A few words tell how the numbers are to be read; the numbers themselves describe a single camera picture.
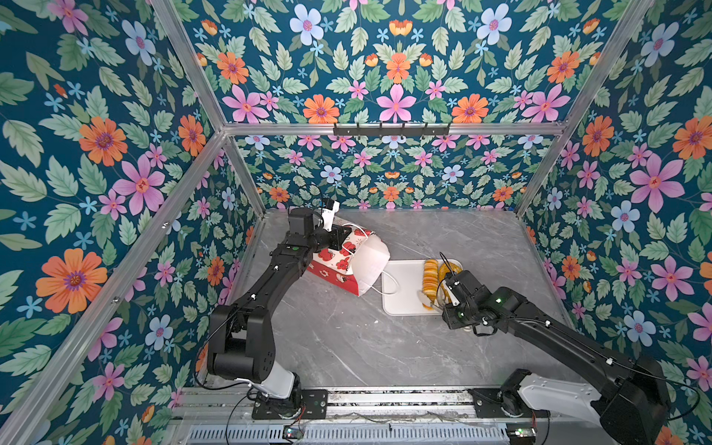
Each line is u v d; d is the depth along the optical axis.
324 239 0.75
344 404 0.75
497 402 0.72
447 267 0.98
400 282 0.97
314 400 0.74
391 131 0.92
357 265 0.99
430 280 0.96
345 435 0.70
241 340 0.45
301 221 0.65
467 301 0.61
